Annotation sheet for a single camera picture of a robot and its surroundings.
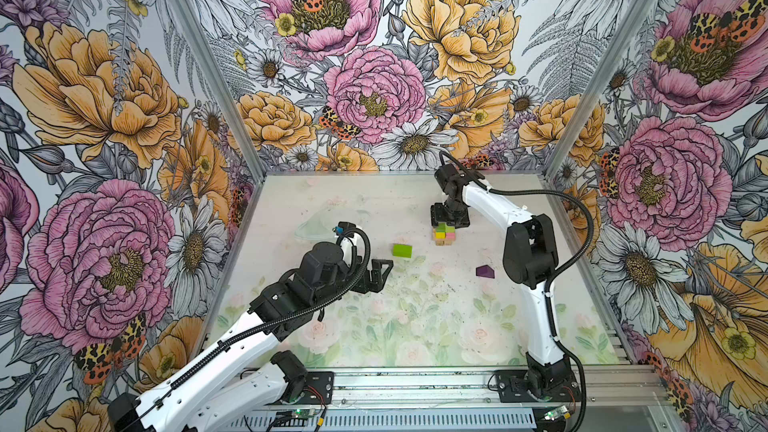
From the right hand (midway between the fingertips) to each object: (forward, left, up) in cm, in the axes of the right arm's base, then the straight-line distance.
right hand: (446, 231), depth 98 cm
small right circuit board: (-48, -19, -7) cm, 52 cm away
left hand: (-22, +22, +15) cm, 34 cm away
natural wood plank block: (-1, +1, -4) cm, 5 cm away
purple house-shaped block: (-13, -10, -3) cm, 17 cm away
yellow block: (0, +2, -2) cm, 2 cm away
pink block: (0, -2, -3) cm, 3 cm away
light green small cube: (+2, +1, -1) cm, 2 cm away
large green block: (-3, +14, -6) cm, 16 cm away
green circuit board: (-47, +40, -6) cm, 61 cm away
